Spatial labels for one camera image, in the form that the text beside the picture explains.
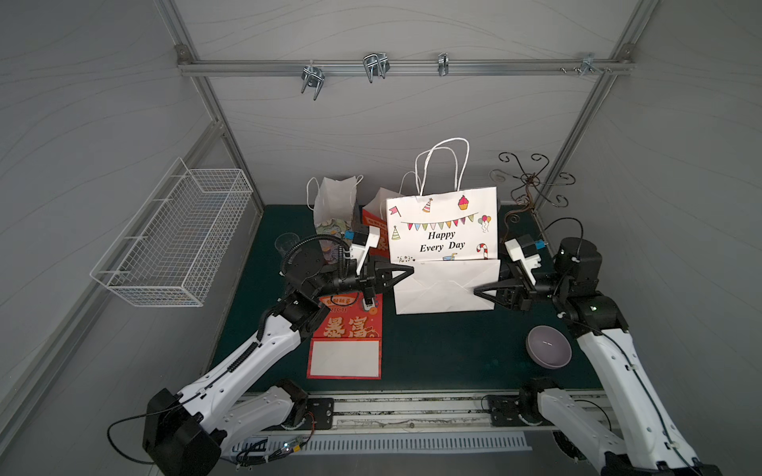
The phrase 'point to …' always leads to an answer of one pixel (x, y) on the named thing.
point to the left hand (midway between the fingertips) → (411, 275)
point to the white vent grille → (293, 445)
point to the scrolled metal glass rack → (531, 178)
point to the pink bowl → (549, 347)
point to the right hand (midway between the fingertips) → (472, 289)
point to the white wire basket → (173, 259)
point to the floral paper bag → (334, 204)
